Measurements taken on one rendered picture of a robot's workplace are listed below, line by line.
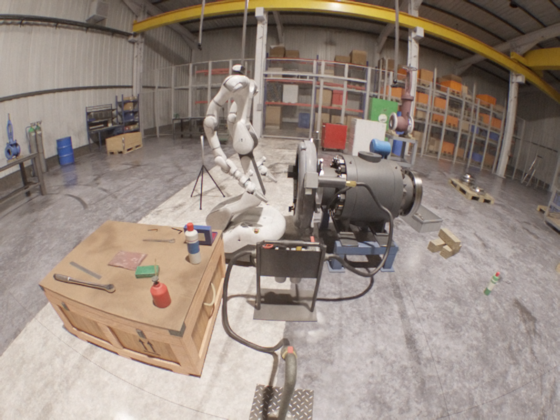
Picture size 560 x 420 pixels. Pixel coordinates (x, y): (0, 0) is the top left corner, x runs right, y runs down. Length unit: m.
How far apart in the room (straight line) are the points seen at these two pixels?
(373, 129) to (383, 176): 3.86
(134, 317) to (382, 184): 1.82
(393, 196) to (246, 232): 1.19
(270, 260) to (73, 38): 10.12
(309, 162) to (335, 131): 5.60
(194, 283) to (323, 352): 0.83
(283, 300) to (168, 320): 0.91
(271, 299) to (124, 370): 1.09
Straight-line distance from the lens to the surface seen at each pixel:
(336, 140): 7.30
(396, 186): 1.97
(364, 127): 5.69
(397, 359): 1.58
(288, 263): 1.35
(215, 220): 1.97
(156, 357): 1.37
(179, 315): 1.03
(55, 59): 9.87
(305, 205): 1.68
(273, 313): 1.60
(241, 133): 1.70
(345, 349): 1.50
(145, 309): 1.10
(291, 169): 2.06
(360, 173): 1.86
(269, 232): 1.78
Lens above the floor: 1.24
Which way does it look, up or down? 25 degrees down
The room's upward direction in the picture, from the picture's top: 3 degrees clockwise
